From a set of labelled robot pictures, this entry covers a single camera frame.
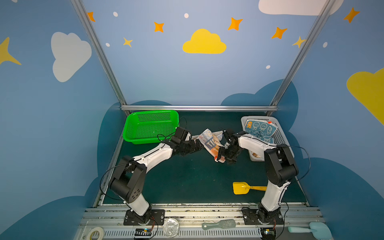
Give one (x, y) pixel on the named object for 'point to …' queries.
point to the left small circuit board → (143, 233)
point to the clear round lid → (171, 227)
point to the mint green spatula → (320, 231)
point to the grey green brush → (228, 223)
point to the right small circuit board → (268, 233)
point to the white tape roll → (101, 232)
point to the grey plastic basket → (279, 138)
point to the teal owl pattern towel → (263, 130)
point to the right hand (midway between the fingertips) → (222, 159)
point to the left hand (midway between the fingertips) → (198, 146)
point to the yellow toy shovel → (243, 188)
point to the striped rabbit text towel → (211, 141)
